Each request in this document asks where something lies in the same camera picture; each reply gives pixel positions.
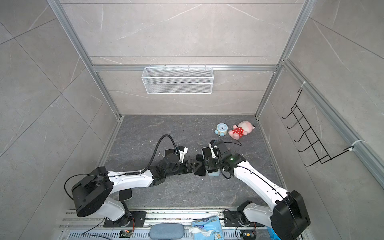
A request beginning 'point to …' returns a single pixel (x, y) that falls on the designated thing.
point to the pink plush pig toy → (243, 128)
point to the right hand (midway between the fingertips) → (209, 159)
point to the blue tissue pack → (209, 228)
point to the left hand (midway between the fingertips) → (199, 162)
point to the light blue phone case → (215, 173)
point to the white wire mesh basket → (177, 80)
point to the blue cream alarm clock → (222, 129)
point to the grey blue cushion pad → (167, 231)
